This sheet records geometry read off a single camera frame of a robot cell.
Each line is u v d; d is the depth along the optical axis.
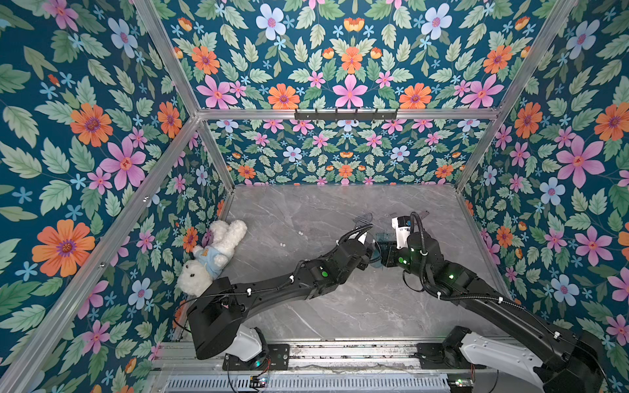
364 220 1.08
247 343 0.57
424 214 1.11
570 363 0.39
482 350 0.58
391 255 0.65
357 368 0.73
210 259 0.86
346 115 0.93
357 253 0.57
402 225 0.65
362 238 0.65
